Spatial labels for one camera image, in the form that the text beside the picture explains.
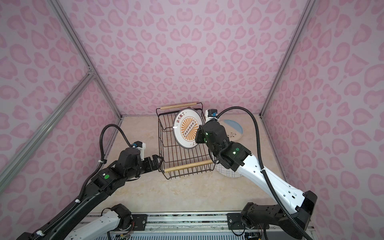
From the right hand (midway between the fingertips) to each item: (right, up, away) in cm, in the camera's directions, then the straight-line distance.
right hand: (198, 125), depth 68 cm
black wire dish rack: (-13, -21, +25) cm, 35 cm away
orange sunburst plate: (-6, +1, +6) cm, 8 cm away
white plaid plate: (+18, -28, +23) cm, 40 cm away
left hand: (-20, -16, +6) cm, 26 cm away
